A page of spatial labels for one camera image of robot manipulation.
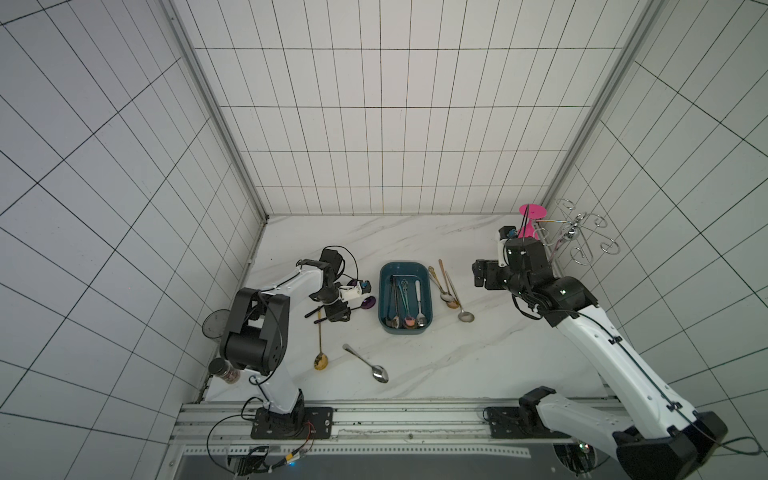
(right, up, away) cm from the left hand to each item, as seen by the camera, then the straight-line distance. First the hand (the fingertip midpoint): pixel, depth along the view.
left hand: (337, 312), depth 91 cm
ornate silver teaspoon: (+35, +4, +5) cm, 35 cm away
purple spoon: (+9, +2, +2) cm, 10 cm away
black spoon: (+16, -2, -1) cm, 17 cm away
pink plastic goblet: (+57, +31, -8) cm, 65 cm away
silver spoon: (+14, -15, -10) cm, 22 cm away
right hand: (+39, +16, -16) cm, 45 cm away
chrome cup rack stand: (+66, +26, -14) cm, 72 cm away
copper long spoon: (+36, +3, 0) cm, 36 cm away
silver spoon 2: (+40, -1, 0) cm, 40 cm away
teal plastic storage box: (+27, +12, +6) cm, 30 cm away
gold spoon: (-3, -11, -9) cm, 15 cm away
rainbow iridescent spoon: (+23, -2, -1) cm, 23 cm away
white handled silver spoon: (+26, -2, -1) cm, 26 cm away
